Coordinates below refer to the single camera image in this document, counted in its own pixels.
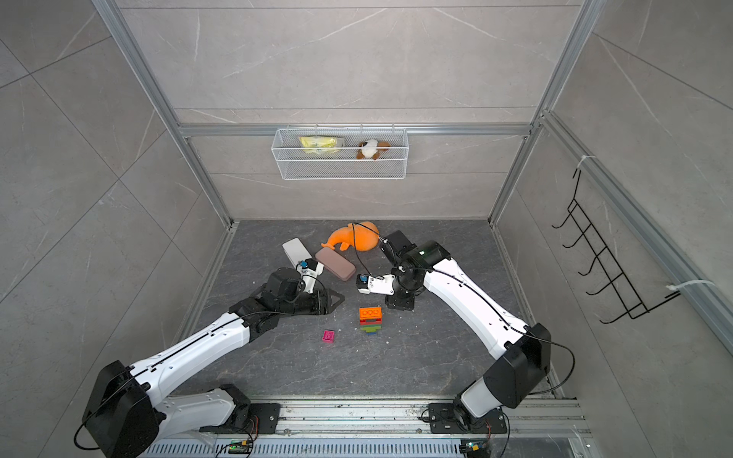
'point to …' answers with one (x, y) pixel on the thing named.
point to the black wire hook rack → (628, 299)
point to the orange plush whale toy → (361, 236)
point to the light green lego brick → (371, 329)
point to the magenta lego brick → (328, 336)
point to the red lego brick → (371, 322)
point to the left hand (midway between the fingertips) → (341, 295)
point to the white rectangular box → (296, 251)
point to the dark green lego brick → (370, 325)
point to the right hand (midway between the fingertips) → (396, 294)
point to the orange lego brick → (370, 313)
